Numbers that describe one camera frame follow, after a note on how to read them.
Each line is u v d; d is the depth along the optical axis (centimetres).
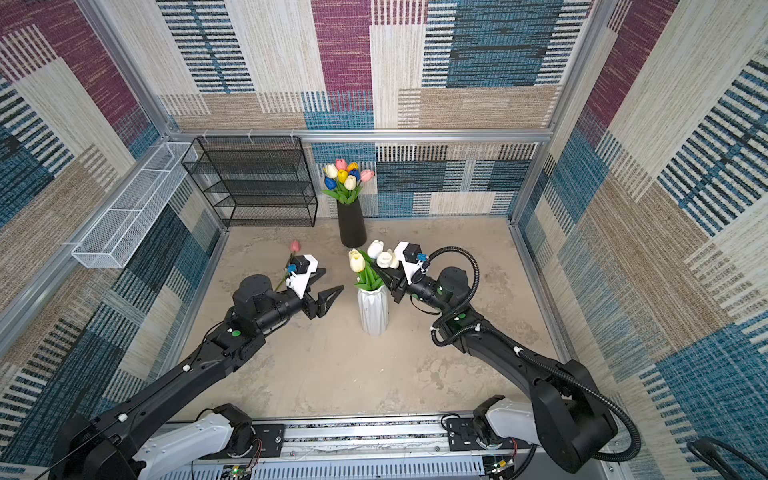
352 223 108
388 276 67
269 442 73
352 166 92
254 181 111
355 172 89
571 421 41
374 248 68
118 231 73
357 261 65
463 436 73
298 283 63
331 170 90
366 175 91
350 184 87
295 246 110
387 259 64
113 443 40
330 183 94
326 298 66
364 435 76
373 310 79
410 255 60
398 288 64
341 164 92
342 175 89
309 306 65
